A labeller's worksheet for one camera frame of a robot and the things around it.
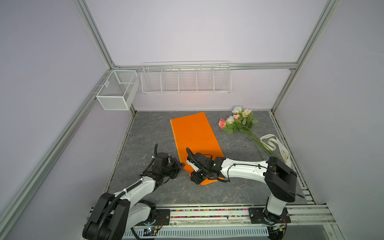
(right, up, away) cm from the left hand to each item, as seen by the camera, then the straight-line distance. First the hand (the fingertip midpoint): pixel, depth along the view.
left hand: (186, 165), depth 85 cm
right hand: (+4, -7, -3) cm, 8 cm away
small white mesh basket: (-48, +47, +17) cm, 70 cm away
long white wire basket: (-1, +56, +15) cm, 58 cm away
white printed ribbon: (+57, +12, +16) cm, 60 cm away
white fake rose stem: (+37, +35, +30) cm, 60 cm away
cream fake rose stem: (+44, +32, +30) cm, 63 cm away
